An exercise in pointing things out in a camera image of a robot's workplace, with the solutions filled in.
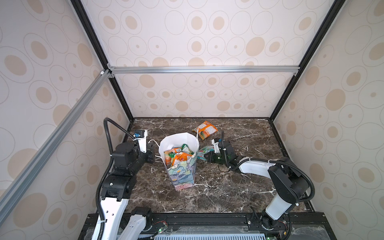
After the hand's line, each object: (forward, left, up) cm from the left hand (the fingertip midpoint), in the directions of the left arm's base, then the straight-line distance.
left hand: (156, 141), depth 67 cm
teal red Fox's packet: (+10, -22, -25) cm, 35 cm away
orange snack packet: (+31, -25, -30) cm, 50 cm away
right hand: (+7, -23, -25) cm, 34 cm away
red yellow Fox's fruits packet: (0, -4, -14) cm, 15 cm away
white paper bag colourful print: (-9, -11, -14) cm, 20 cm away
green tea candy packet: (+9, -11, -20) cm, 24 cm away
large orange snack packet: (-3, -7, -13) cm, 15 cm away
